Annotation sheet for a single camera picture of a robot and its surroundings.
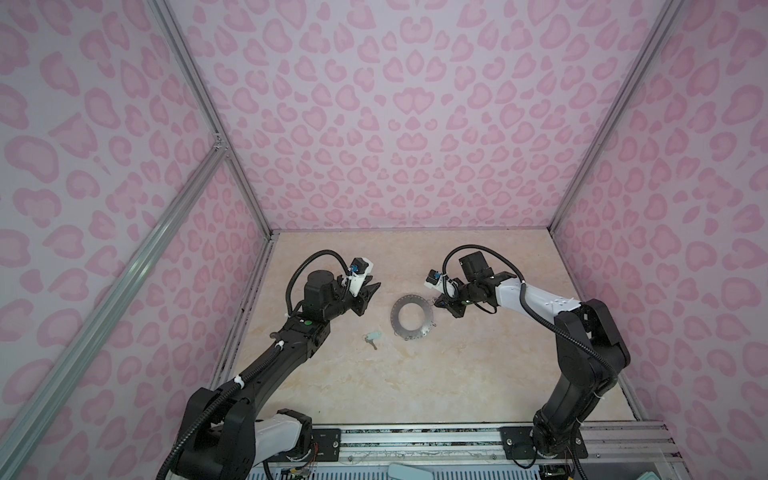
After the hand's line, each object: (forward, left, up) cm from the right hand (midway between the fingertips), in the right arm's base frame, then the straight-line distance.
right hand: (441, 299), depth 92 cm
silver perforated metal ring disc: (-7, +4, -4) cm, 9 cm away
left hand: (-2, +19, +14) cm, 23 cm away
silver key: (-11, +22, -6) cm, 26 cm away
